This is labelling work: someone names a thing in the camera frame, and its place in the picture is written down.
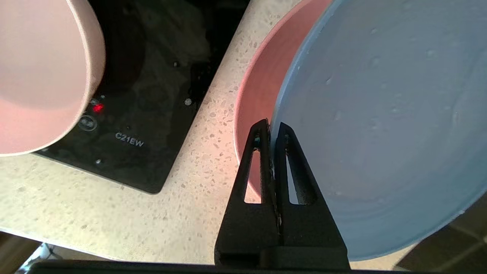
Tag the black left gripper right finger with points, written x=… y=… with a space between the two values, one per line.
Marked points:
x=312 y=236

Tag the blue plate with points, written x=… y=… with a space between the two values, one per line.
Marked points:
x=380 y=133

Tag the large pink plate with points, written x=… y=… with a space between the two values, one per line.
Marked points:
x=262 y=83

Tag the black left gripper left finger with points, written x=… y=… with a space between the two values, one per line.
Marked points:
x=247 y=228

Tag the small light pink plate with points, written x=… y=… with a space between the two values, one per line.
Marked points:
x=38 y=76

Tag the black induction cooktop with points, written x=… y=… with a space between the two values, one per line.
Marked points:
x=152 y=95

